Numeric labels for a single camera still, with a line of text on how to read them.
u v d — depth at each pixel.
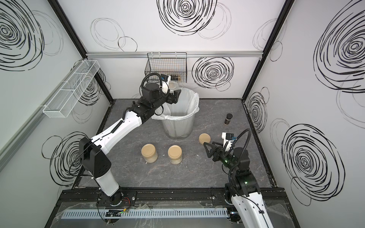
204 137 0.97
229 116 0.97
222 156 0.59
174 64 0.96
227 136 0.64
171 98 0.69
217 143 0.72
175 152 0.79
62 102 0.73
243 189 0.52
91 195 0.76
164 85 0.65
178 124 0.81
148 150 0.81
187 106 0.92
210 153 0.64
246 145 0.50
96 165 0.44
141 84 0.86
